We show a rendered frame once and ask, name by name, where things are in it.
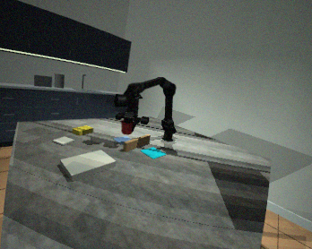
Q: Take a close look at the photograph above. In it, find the yellow rectangular block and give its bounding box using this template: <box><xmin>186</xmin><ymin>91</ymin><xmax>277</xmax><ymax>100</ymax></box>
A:
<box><xmin>73</xmin><ymin>125</ymin><xmax>93</xmax><ymax>135</ymax></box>

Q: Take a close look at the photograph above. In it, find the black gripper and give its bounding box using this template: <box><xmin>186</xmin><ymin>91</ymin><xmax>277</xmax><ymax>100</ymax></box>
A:
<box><xmin>116</xmin><ymin>107</ymin><xmax>149</xmax><ymax>132</ymax></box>

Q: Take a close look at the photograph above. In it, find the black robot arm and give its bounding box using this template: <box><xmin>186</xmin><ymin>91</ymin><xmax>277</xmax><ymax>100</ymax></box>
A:
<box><xmin>114</xmin><ymin>77</ymin><xmax>177</xmax><ymax>142</ymax></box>

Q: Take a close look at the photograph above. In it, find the tan flat bar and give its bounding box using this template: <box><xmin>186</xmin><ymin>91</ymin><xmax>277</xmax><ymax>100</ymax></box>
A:
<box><xmin>123</xmin><ymin>134</ymin><xmax>151</xmax><ymax>152</ymax></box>

